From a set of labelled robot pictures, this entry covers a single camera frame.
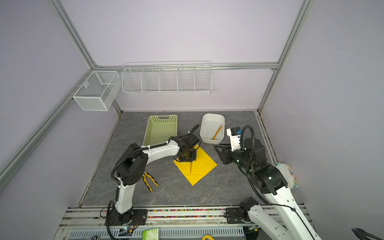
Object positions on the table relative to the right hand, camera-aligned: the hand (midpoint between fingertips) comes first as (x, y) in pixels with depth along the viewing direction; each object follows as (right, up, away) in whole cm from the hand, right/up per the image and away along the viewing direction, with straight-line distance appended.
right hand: (218, 146), depth 66 cm
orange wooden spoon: (-14, -16, +25) cm, 33 cm away
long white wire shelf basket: (-30, +44, +40) cm, 66 cm away
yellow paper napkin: (-7, -17, +25) cm, 31 cm away
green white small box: (-31, -41, +2) cm, 51 cm away
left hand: (-12, -13, +26) cm, 31 cm away
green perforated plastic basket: (-37, +7, +42) cm, 57 cm away
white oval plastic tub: (+1, +7, +42) cm, 43 cm away
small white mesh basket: (-74, +32, +31) cm, 86 cm away
